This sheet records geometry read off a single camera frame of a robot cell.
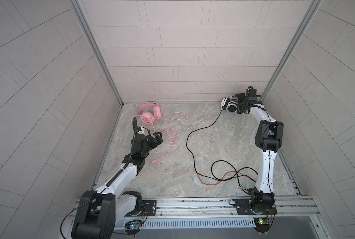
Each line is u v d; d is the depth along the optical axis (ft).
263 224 2.23
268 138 2.03
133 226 2.11
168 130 3.29
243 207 2.33
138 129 2.41
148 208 2.32
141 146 2.08
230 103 3.53
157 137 2.47
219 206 2.37
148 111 3.32
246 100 2.81
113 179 1.55
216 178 2.65
